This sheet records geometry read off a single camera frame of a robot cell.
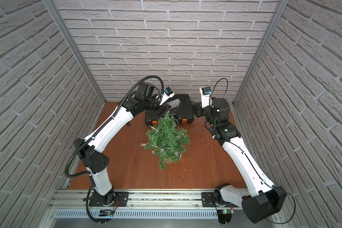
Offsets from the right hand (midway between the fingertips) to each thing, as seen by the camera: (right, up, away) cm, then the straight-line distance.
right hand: (200, 98), depth 70 cm
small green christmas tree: (-17, -20, -8) cm, 27 cm away
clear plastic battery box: (-13, -2, +6) cm, 15 cm away
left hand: (-15, -2, +6) cm, 16 cm away
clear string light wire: (-24, -28, +2) cm, 37 cm away
